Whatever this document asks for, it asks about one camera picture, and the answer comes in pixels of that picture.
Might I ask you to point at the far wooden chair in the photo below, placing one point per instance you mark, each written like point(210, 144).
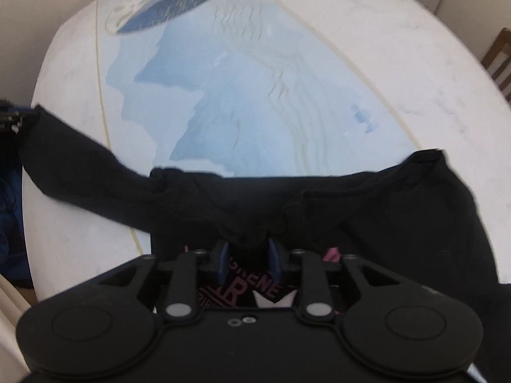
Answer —
point(496, 61)

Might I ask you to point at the white blue patterned tablecloth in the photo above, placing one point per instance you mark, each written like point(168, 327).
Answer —
point(282, 88)

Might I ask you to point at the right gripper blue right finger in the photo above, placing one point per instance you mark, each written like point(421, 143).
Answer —
point(277, 261)

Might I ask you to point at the black t-shirt pink print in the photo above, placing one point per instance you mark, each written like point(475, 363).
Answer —
point(417, 218)

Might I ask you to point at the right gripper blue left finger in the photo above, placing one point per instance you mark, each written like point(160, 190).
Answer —
point(220, 260)

